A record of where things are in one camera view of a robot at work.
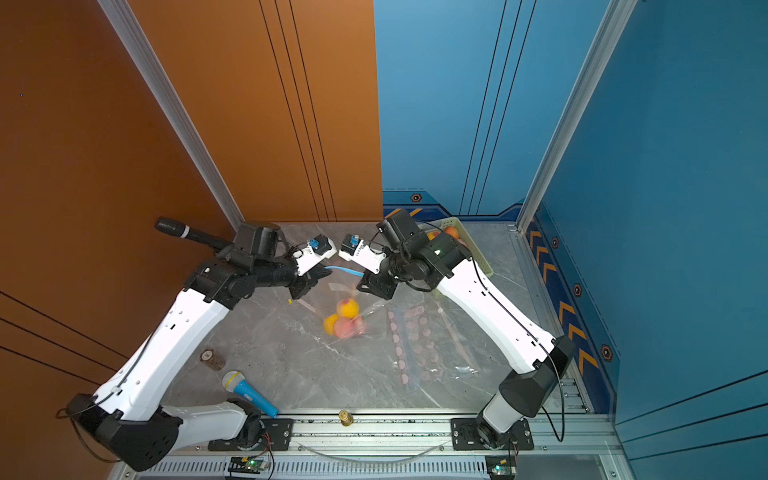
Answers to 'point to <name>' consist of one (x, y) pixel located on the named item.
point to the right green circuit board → (501, 466)
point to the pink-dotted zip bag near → (429, 344)
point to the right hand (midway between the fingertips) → (367, 277)
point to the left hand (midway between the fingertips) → (328, 264)
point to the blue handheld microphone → (234, 381)
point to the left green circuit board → (243, 464)
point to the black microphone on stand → (187, 231)
